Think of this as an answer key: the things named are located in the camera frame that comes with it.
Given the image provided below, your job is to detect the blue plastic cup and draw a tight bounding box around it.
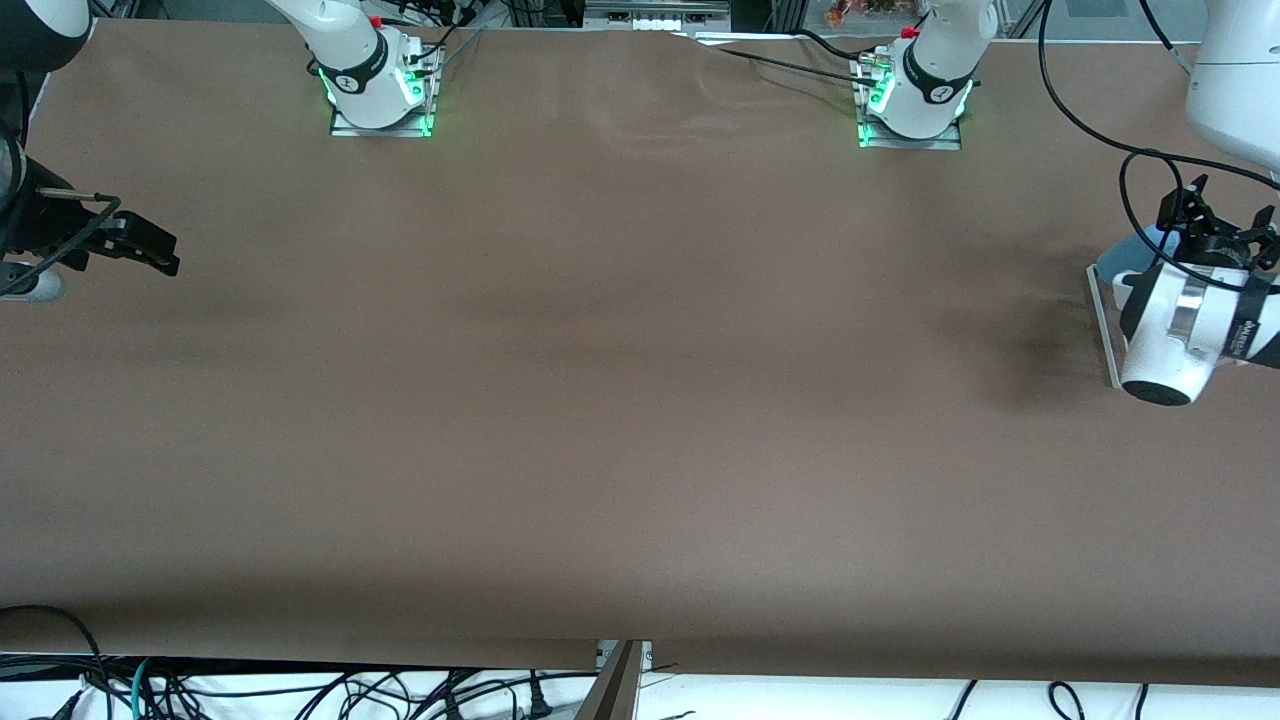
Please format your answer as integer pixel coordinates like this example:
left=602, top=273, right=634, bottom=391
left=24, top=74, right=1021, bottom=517
left=1095, top=225, right=1186, bottom=301

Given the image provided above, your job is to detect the grey electronics box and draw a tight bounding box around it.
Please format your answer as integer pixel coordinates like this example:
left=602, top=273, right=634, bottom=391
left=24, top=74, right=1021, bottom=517
left=583, top=0, right=733, bottom=33

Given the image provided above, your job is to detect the wooden table support beam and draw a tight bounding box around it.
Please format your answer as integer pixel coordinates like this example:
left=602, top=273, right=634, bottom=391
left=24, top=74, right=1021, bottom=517
left=575, top=640, right=643, bottom=720

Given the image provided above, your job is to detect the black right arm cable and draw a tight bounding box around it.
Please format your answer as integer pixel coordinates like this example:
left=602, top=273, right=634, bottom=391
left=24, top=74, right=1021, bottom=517
left=0, top=100, right=126, bottom=298

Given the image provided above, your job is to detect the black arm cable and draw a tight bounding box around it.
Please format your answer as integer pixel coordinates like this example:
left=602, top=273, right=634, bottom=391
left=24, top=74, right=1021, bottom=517
left=1037, top=0, right=1280, bottom=273
left=0, top=100, right=126, bottom=298

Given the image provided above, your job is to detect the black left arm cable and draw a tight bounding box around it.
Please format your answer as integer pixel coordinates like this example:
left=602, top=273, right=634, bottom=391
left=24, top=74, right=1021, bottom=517
left=1037, top=0, right=1280, bottom=273

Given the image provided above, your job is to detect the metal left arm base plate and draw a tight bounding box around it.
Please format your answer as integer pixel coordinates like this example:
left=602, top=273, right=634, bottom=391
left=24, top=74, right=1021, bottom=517
left=855, top=48, right=964, bottom=152

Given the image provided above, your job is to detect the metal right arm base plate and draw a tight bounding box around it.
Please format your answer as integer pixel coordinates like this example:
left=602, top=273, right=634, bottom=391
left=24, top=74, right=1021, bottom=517
left=330, top=40, right=438, bottom=139

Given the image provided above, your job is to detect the short black table cable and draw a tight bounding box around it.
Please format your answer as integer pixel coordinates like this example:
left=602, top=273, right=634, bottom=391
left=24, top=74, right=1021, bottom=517
left=795, top=28, right=881, bottom=63

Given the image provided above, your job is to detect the black looped floor cable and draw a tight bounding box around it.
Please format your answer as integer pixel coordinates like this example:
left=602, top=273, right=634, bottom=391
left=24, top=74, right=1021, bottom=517
left=0, top=604, right=113, bottom=701

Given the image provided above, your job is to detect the long black table cable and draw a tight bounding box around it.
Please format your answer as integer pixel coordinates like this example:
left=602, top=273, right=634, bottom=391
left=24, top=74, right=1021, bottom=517
left=690, top=35, right=871, bottom=86

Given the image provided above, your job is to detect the teal floor cable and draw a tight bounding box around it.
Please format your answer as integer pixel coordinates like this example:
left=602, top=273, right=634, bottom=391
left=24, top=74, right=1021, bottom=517
left=128, top=658, right=163, bottom=720

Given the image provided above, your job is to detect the black floor cable bundle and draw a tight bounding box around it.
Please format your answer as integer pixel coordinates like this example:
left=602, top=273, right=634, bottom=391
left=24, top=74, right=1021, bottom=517
left=150, top=668, right=566, bottom=720

